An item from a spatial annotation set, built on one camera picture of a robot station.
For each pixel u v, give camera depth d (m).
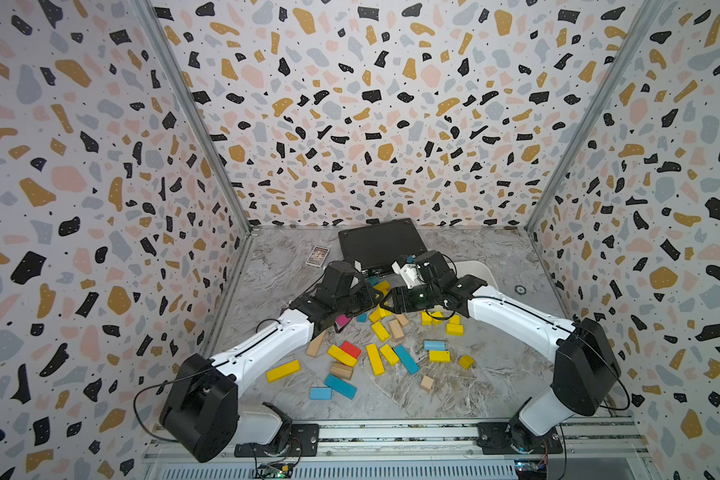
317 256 1.10
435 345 0.91
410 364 0.87
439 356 0.88
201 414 0.40
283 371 0.85
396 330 0.91
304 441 0.74
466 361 0.88
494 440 0.73
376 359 0.87
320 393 0.81
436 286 0.65
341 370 0.83
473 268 1.05
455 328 0.92
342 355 0.88
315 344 0.90
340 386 0.83
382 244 1.10
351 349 0.88
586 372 0.44
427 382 0.82
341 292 0.64
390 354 0.88
